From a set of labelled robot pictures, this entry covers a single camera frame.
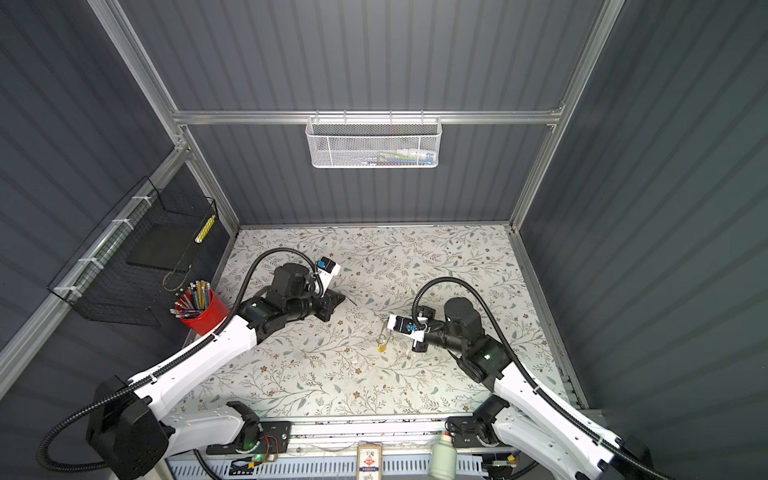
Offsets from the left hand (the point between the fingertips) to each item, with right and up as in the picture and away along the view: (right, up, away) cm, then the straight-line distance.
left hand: (344, 297), depth 79 cm
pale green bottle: (+24, -34, -15) cm, 44 cm away
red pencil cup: (-44, -4, +7) cm, 44 cm away
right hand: (+14, -4, -8) cm, 17 cm away
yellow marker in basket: (-39, +18, +2) cm, 43 cm away
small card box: (+7, -37, -10) cm, 39 cm away
